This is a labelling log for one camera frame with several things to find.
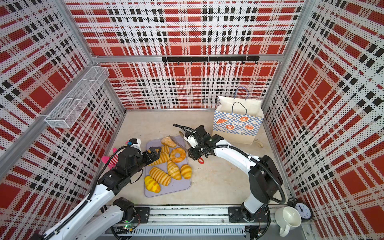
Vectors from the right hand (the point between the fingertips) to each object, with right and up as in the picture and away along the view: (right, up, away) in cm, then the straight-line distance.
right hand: (193, 153), depth 82 cm
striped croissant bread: (-11, -10, +3) cm, 16 cm away
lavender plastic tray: (-10, -19, +2) cm, 21 cm away
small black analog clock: (+56, -26, -9) cm, 62 cm away
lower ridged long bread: (-18, -13, 0) cm, 22 cm away
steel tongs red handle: (+4, -2, -6) cm, 8 cm away
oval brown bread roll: (-17, +5, +13) cm, 22 cm away
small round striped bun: (-4, -11, +2) cm, 11 cm away
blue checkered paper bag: (+27, +18, +4) cm, 33 cm away
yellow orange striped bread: (-22, -17, -2) cm, 28 cm away
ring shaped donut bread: (-7, -4, +10) cm, 13 cm away
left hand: (-19, +1, -5) cm, 20 cm away
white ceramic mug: (+47, -30, -10) cm, 57 cm away
